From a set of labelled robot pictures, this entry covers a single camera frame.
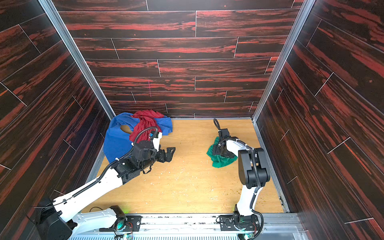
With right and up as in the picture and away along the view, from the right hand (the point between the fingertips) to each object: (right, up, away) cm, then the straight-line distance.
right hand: (225, 152), depth 100 cm
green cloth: (-6, -4, -9) cm, 11 cm away
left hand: (-34, +6, -24) cm, 42 cm away
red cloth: (-55, +17, +5) cm, 58 cm away
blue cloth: (-77, +7, +5) cm, 77 cm away
